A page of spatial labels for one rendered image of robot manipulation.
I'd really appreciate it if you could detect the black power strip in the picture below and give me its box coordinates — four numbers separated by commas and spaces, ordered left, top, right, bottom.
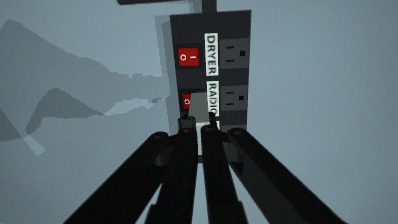
170, 0, 251, 133

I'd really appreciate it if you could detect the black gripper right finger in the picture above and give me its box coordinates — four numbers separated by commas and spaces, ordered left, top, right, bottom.
198, 92, 348, 224

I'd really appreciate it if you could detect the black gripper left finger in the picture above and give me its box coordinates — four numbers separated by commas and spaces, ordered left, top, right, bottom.
63, 93, 200, 224

